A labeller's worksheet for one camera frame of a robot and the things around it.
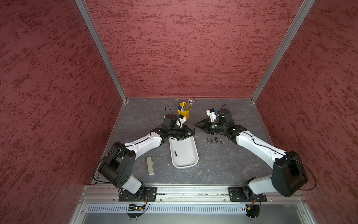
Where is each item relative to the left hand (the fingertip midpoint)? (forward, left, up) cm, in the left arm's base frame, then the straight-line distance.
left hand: (194, 135), depth 81 cm
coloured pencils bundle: (+27, +5, -3) cm, 28 cm away
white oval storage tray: (-5, +6, -15) cm, 17 cm away
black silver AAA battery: (+4, -11, -15) cm, 19 cm away
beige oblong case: (-14, +26, -11) cm, 32 cm away
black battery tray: (-5, +11, -15) cm, 19 cm away
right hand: (+3, 0, +4) cm, 5 cm away
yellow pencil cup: (+24, +5, -9) cm, 26 cm away
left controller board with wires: (-36, +32, -18) cm, 51 cm away
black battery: (+4, -20, -15) cm, 25 cm away
